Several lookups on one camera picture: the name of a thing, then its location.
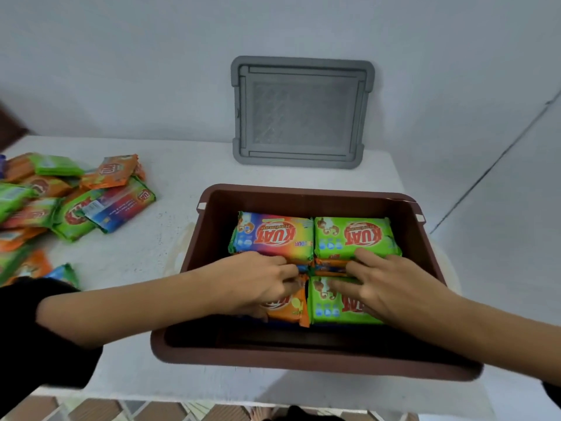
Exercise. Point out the person's right hand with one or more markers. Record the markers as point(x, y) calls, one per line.
point(403, 298)

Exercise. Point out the person's left hand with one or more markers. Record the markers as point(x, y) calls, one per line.
point(250, 284)

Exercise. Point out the orange snack packet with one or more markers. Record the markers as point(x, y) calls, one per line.
point(293, 309)

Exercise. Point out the neat stack of snack packets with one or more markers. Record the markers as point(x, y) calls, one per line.
point(276, 236)

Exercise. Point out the green snack packet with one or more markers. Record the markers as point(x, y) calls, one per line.
point(326, 309)

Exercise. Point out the brown plastic box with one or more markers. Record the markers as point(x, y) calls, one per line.
point(307, 199)

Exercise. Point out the grey plastic lid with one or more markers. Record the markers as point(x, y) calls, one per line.
point(302, 113)

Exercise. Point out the pile of colourful soap packets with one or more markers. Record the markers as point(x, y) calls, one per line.
point(65, 214)

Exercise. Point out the person's right forearm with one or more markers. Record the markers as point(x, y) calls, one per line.
point(504, 337)

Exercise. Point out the person's left forearm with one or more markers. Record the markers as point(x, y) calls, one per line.
point(131, 306)

